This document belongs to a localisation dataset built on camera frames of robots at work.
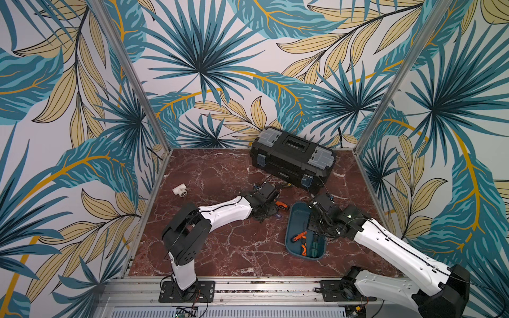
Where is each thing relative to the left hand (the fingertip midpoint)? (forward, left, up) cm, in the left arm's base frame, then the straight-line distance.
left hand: (272, 213), depth 88 cm
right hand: (-8, -14, +7) cm, 18 cm away
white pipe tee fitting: (+13, +45, -3) cm, 46 cm away
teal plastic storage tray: (-10, -12, -5) cm, 17 cm away
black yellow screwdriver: (+19, -9, -5) cm, 21 cm away
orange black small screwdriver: (-9, -11, -4) cm, 15 cm away
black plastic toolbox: (+22, -10, +12) cm, 26 cm away
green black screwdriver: (-16, -17, -2) cm, 23 cm away
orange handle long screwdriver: (-12, -13, -4) cm, 18 cm away
